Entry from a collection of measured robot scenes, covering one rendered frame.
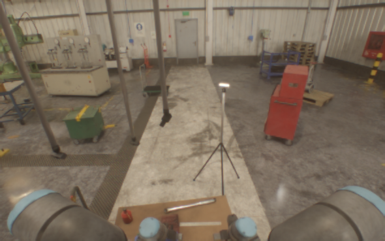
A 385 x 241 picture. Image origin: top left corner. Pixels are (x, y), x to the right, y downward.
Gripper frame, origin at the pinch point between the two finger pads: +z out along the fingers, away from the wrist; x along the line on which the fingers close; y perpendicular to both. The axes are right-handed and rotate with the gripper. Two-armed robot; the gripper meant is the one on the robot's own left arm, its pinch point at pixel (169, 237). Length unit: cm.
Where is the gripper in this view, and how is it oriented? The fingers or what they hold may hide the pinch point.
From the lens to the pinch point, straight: 132.1
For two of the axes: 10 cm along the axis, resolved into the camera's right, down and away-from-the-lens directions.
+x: -9.7, 0.5, 2.2
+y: 1.0, -7.8, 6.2
